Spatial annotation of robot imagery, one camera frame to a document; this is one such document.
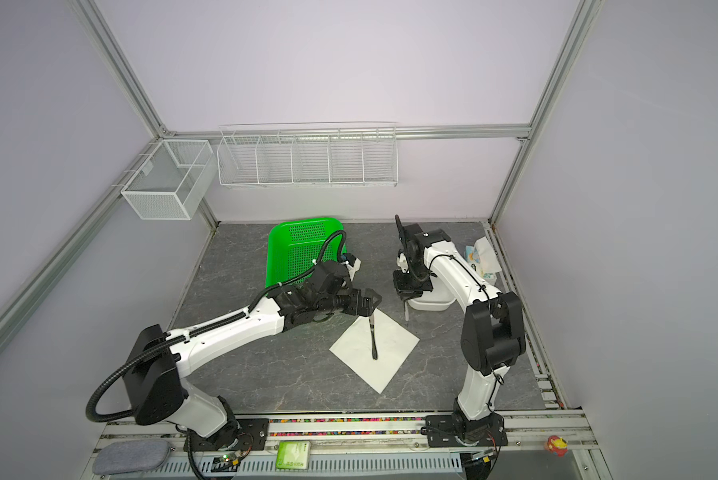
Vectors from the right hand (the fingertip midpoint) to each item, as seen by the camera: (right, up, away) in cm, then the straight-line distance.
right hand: (405, 299), depth 86 cm
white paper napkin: (-3, -15, +3) cm, 15 cm away
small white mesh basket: (-77, +39, +13) cm, 87 cm away
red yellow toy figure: (+32, -30, -19) cm, 48 cm away
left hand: (-11, +1, -8) cm, 14 cm away
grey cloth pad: (-69, -34, -17) cm, 78 cm away
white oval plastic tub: (+13, -2, +13) cm, 19 cm away
